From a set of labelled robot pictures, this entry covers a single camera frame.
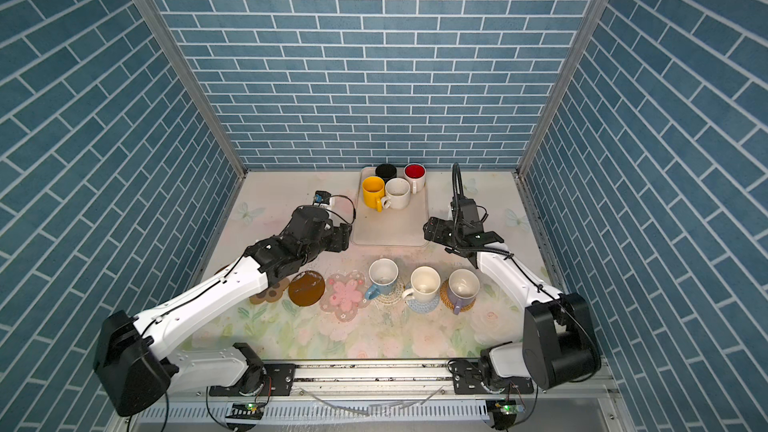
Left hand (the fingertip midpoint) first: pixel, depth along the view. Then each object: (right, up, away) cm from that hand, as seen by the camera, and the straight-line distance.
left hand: (344, 226), depth 80 cm
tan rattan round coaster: (+29, -23, +6) cm, 37 cm away
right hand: (+25, 0, +8) cm, 26 cm away
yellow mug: (+6, +10, +22) cm, 25 cm away
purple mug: (+34, -19, +8) cm, 40 cm away
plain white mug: (+23, -18, +7) cm, 30 cm away
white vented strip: (-4, -43, -10) cm, 44 cm away
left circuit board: (-22, -44, -8) cm, 50 cm away
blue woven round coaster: (+22, -24, +6) cm, 33 cm away
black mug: (+10, +18, +29) cm, 35 cm away
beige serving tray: (+18, -3, +28) cm, 33 cm away
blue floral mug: (+10, -15, +8) cm, 20 cm away
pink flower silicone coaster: (-1, -21, +8) cm, 23 cm away
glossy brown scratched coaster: (-13, -19, +8) cm, 25 cm away
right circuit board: (+40, -44, -9) cm, 60 cm away
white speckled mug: (+14, +9, +22) cm, 28 cm away
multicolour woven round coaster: (+13, -22, +7) cm, 26 cm away
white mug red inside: (+21, +16, +29) cm, 40 cm away
